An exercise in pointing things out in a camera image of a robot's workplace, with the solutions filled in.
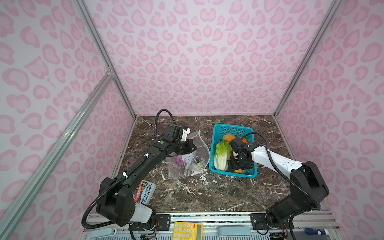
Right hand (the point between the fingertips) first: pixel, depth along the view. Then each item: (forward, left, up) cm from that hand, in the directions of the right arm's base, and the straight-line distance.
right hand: (237, 166), depth 86 cm
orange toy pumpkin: (0, +21, +2) cm, 22 cm away
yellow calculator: (-31, +27, -3) cm, 41 cm away
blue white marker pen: (-30, -34, -3) cm, 45 cm away
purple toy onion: (+3, +33, 0) cm, 34 cm away
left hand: (+5, +22, +15) cm, 27 cm away
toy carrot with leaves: (+17, -7, +2) cm, 18 cm away
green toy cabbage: (+9, +7, +5) cm, 12 cm away
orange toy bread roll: (+21, +2, -1) cm, 21 cm away
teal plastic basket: (+27, +9, 0) cm, 28 cm away
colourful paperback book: (-14, +51, -2) cm, 53 cm away
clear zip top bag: (0, +27, +2) cm, 27 cm away
